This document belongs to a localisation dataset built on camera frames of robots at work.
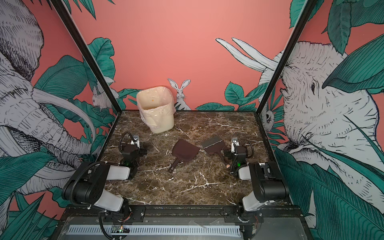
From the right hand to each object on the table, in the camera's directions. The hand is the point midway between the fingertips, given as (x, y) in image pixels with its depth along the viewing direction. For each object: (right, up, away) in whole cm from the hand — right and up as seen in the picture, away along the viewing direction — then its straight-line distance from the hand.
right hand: (233, 142), depth 94 cm
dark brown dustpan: (-33, -6, +5) cm, 34 cm away
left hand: (-62, +2, -2) cm, 62 cm away
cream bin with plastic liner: (-47, +22, -8) cm, 52 cm away
